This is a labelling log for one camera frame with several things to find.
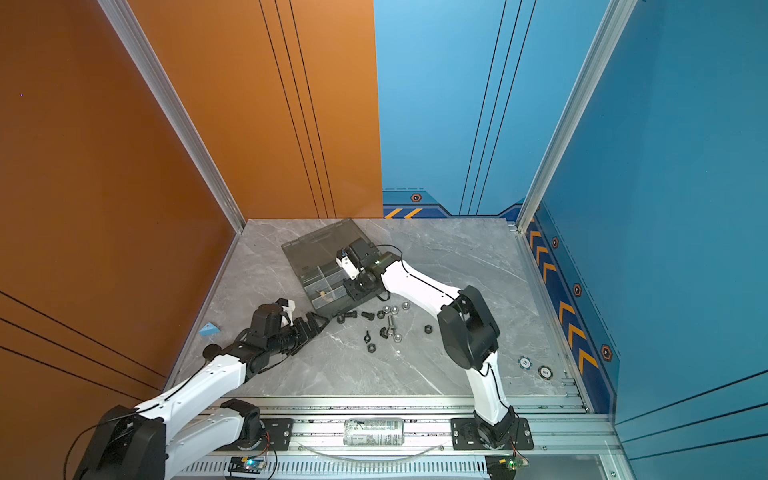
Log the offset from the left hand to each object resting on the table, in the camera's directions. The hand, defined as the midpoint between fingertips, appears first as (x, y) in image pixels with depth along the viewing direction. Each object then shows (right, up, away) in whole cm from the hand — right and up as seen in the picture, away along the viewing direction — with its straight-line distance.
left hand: (322, 325), depth 86 cm
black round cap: (-28, -5, -8) cm, 29 cm away
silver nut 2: (+24, +4, +11) cm, 27 cm away
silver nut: (+21, +2, +10) cm, 24 cm away
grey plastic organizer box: (-10, +19, +27) cm, 34 cm away
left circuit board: (-15, -30, -15) cm, 36 cm away
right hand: (+8, +10, +4) cm, 13 cm away
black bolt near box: (+4, +1, +6) cm, 7 cm away
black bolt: (+13, +1, +8) cm, 16 cm away
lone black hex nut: (+31, -3, +6) cm, 32 cm away
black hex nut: (+14, -7, +2) cm, 16 cm away
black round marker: (+63, -13, -3) cm, 64 cm away
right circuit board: (+47, -30, -16) cm, 58 cm away
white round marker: (+58, -11, -1) cm, 59 cm away
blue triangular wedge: (-36, -3, +5) cm, 36 cm away
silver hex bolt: (+22, -5, +3) cm, 23 cm away
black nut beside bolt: (+17, -4, +5) cm, 18 cm away
